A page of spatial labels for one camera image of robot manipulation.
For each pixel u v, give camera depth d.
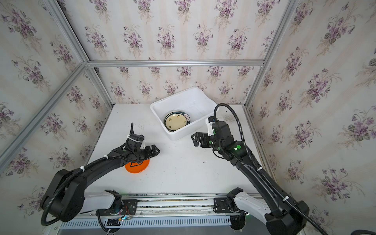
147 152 0.78
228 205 0.65
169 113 1.08
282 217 0.37
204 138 0.63
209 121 0.66
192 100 1.17
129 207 0.73
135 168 0.74
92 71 0.97
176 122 1.03
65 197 0.40
